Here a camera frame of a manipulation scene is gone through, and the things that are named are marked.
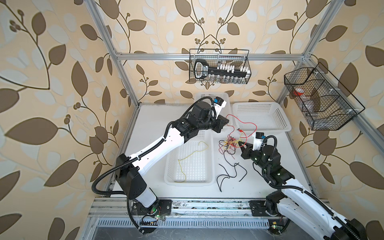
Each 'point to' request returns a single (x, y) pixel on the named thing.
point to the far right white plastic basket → (260, 116)
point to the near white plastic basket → (192, 163)
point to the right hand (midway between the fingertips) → (239, 143)
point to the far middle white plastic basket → (226, 112)
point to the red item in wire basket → (299, 94)
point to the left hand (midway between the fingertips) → (230, 119)
